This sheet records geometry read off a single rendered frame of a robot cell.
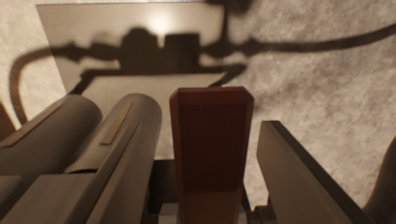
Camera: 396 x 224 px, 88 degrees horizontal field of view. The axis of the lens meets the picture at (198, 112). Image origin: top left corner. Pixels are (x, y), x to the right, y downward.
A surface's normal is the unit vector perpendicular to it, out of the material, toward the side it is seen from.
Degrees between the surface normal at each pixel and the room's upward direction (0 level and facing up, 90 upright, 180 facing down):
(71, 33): 0
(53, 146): 90
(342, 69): 0
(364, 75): 0
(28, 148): 90
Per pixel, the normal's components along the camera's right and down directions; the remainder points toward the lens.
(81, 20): 0.03, 0.49
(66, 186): -0.01, -0.87
